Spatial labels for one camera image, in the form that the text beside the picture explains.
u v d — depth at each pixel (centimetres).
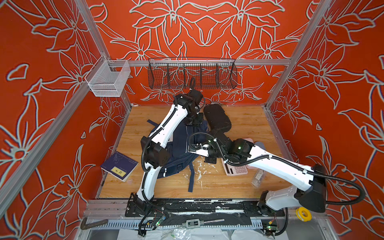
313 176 40
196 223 69
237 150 50
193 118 69
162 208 73
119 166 86
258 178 81
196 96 66
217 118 108
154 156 59
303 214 71
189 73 99
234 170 83
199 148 59
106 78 92
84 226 68
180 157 78
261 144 99
